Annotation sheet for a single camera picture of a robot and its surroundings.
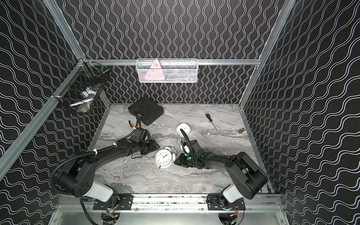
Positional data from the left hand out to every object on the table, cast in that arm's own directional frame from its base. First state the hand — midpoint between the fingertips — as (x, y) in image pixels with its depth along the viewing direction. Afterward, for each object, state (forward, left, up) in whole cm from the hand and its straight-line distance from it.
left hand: (157, 145), depth 89 cm
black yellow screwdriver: (+32, -35, -6) cm, 48 cm away
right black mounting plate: (-29, -34, -4) cm, 45 cm away
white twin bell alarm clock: (-7, -5, -3) cm, 9 cm away
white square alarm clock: (+18, -16, -3) cm, 24 cm away
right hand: (-9, -12, -3) cm, 15 cm away
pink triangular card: (+37, +4, +29) cm, 47 cm away
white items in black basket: (+18, +45, +21) cm, 53 cm away
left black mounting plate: (-31, +13, -7) cm, 34 cm away
